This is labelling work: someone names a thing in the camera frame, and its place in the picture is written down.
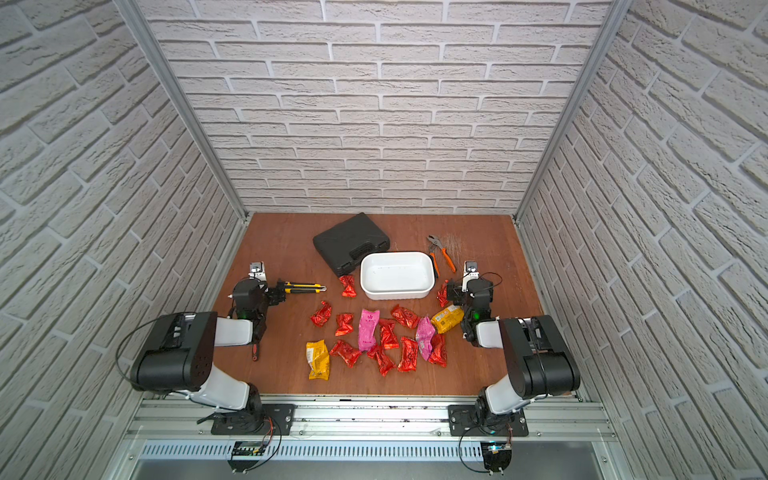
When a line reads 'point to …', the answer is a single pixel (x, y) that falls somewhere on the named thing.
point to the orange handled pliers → (436, 243)
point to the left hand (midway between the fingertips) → (265, 275)
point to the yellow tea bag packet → (318, 359)
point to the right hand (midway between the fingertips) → (472, 278)
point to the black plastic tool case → (344, 245)
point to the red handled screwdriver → (255, 357)
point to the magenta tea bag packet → (368, 325)
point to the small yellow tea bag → (448, 318)
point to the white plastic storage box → (394, 276)
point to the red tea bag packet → (346, 352)
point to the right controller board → (496, 456)
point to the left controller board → (245, 455)
